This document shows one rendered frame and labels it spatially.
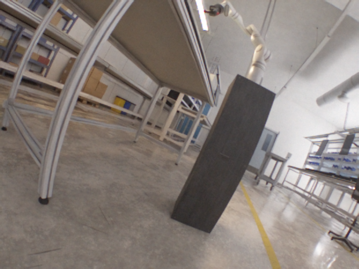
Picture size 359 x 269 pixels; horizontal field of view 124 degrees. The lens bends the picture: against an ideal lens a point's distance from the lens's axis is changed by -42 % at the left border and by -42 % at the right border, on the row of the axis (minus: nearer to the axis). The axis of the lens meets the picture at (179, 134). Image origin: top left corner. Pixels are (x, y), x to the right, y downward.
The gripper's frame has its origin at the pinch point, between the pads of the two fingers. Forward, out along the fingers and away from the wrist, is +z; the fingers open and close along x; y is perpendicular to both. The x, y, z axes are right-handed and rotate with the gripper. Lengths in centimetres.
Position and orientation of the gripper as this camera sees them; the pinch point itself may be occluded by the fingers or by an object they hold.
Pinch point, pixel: (212, 13)
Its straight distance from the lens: 109.0
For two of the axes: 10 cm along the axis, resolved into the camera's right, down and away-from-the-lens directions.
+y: -8.7, -4.1, 2.9
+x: 0.0, -5.8, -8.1
